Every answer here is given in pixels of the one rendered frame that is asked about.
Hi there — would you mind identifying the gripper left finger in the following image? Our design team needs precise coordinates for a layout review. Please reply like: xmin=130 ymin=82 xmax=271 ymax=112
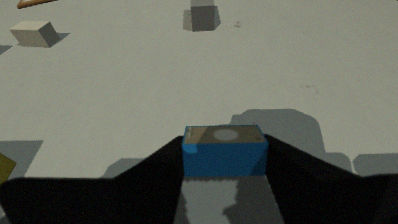
xmin=0 ymin=136 xmax=184 ymax=224

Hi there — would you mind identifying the beige rectangular block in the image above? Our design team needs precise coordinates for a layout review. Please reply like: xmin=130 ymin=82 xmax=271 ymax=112
xmin=9 ymin=21 xmax=60 ymax=48

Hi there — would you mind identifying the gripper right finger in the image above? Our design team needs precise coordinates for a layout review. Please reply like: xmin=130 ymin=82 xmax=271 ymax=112
xmin=264 ymin=134 xmax=398 ymax=224

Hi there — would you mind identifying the blue block with black rectangular mark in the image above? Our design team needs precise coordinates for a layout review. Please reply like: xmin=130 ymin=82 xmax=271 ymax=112
xmin=182 ymin=122 xmax=268 ymax=177

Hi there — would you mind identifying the yellow speckled block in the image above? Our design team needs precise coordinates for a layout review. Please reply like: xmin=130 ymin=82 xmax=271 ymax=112
xmin=0 ymin=153 xmax=16 ymax=185

